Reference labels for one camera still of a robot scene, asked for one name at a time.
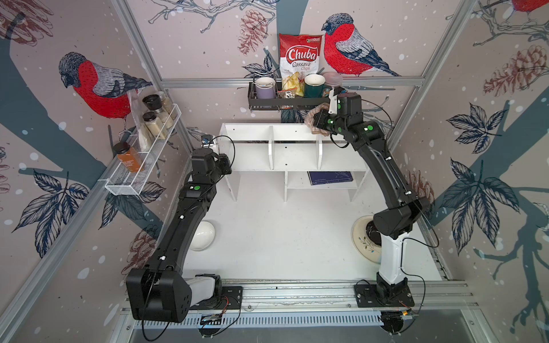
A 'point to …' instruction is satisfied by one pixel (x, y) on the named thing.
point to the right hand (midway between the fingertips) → (312, 114)
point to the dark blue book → (323, 177)
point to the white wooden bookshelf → (309, 161)
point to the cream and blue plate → (362, 241)
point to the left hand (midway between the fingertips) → (226, 150)
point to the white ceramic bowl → (204, 237)
